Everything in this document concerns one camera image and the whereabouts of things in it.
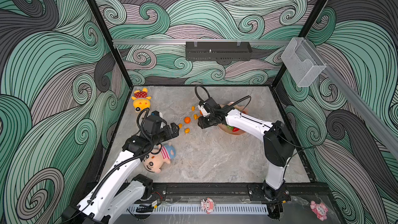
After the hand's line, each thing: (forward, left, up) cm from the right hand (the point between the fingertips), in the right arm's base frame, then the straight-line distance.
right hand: (199, 124), depth 88 cm
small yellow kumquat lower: (0, +8, -8) cm, 11 cm away
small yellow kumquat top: (+17, +4, -7) cm, 18 cm away
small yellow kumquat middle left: (+4, +12, -9) cm, 15 cm away
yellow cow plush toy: (+20, +39, -2) cm, 44 cm away
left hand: (-8, +13, +9) cm, 18 cm away
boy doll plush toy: (-21, +23, -1) cm, 31 cm away
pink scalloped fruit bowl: (0, -15, -5) cm, 16 cm away
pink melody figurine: (-40, -52, -6) cm, 66 cm away
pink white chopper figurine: (-38, -3, -5) cm, 39 cm away
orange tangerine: (+7, +8, -7) cm, 12 cm away
